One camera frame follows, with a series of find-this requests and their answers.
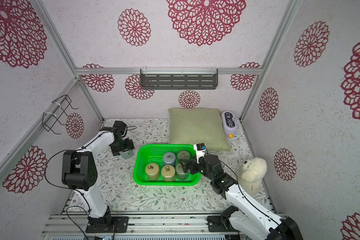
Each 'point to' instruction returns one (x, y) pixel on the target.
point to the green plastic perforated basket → (148, 154)
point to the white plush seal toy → (251, 177)
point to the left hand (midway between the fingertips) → (127, 150)
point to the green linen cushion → (193, 125)
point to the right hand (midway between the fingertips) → (185, 157)
